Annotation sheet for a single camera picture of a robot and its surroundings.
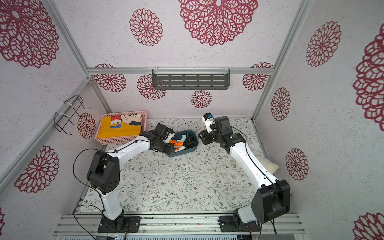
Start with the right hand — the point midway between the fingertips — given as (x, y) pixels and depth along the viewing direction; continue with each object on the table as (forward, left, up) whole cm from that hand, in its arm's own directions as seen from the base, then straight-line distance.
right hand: (201, 131), depth 80 cm
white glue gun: (+3, +13, -20) cm, 24 cm away
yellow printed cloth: (+18, +60, -16) cm, 64 cm away
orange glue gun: (+5, +13, -19) cm, 24 cm away
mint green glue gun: (+11, +11, -20) cm, 25 cm away
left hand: (-1, +19, -16) cm, 25 cm away
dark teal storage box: (+6, +6, -19) cm, 21 cm away
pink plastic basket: (+7, +65, -20) cm, 68 cm away
